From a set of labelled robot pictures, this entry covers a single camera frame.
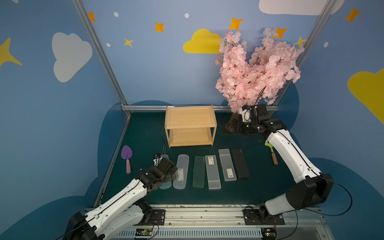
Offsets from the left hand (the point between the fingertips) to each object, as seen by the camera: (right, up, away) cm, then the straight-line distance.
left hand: (166, 170), depth 82 cm
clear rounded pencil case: (+8, +1, +11) cm, 14 cm away
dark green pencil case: (+18, -2, +7) cm, 20 cm away
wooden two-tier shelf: (+13, +26, +6) cm, 30 cm away
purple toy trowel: (-30, +7, +16) cm, 35 cm away
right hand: (+38, +25, -1) cm, 45 cm away
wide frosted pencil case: (+27, -3, +7) cm, 28 cm away
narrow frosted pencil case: (+37, 0, +12) cm, 39 cm away
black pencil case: (+45, 0, +9) cm, 46 cm away
